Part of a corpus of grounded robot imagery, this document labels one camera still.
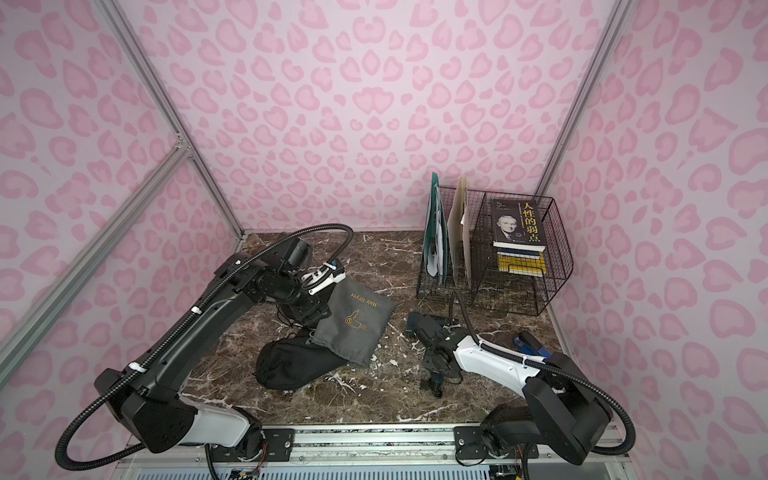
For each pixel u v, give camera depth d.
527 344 0.85
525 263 0.83
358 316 0.93
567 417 0.41
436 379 0.80
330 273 0.63
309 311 0.63
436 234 0.86
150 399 0.39
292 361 0.81
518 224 0.92
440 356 0.62
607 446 0.42
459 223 0.85
